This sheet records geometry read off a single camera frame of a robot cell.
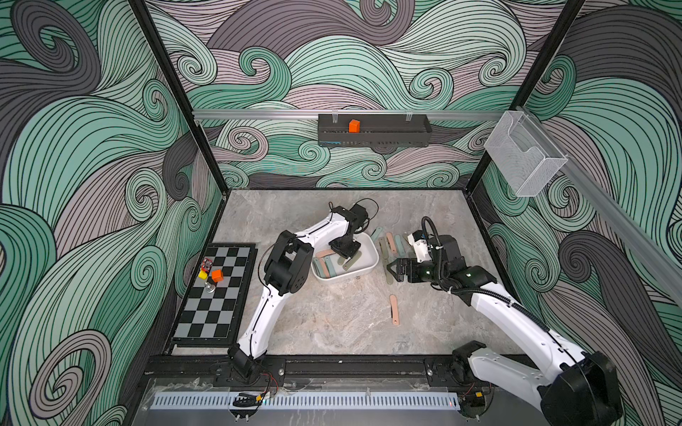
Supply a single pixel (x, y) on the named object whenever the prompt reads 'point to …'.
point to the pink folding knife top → (324, 252)
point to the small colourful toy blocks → (212, 276)
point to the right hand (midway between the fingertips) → (401, 267)
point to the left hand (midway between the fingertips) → (346, 251)
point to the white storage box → (328, 264)
